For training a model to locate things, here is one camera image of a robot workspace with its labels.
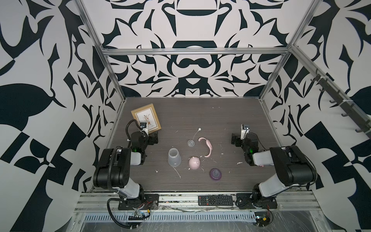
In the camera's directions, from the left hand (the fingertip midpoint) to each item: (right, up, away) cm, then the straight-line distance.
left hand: (147, 129), depth 95 cm
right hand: (+60, -2, +1) cm, 60 cm away
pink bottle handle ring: (+39, -9, -5) cm, 40 cm away
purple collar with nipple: (+41, -23, -14) cm, 49 cm away
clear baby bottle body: (+19, -15, -14) cm, 28 cm away
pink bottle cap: (+30, -18, -11) cm, 36 cm away
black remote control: (+40, -34, -20) cm, 56 cm away
